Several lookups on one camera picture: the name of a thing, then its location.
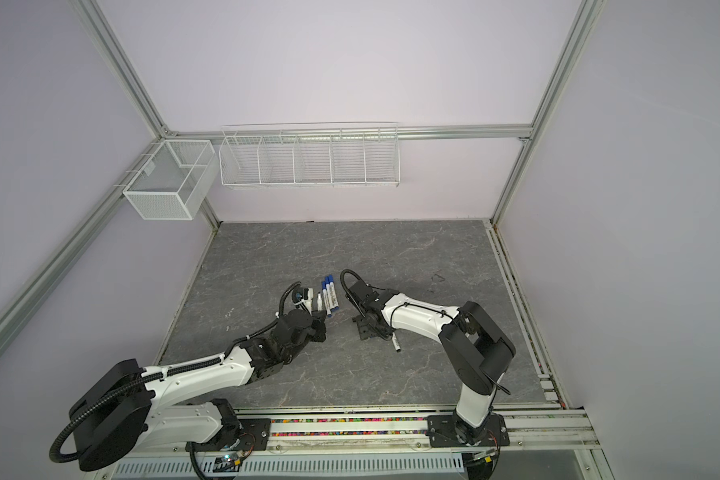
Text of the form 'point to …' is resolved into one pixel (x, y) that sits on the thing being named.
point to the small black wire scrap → (439, 276)
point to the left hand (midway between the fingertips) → (325, 316)
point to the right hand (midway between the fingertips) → (372, 329)
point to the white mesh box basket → (174, 181)
